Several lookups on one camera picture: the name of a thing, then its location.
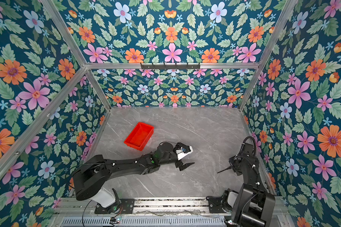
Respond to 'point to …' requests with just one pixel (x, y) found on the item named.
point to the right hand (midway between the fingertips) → (235, 163)
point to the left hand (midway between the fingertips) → (192, 153)
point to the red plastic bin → (139, 136)
